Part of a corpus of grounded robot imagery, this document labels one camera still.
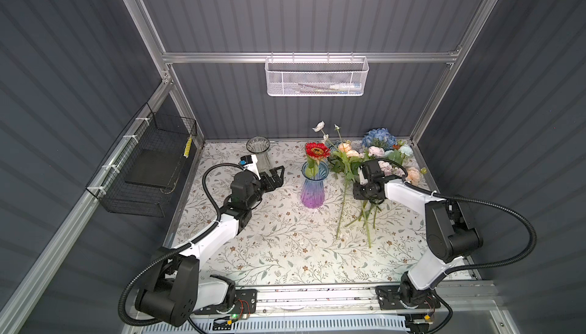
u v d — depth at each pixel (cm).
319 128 99
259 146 94
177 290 42
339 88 91
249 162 74
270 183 74
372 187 71
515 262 45
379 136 108
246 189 63
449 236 47
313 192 93
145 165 78
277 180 75
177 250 44
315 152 77
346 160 99
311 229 89
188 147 83
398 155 105
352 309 73
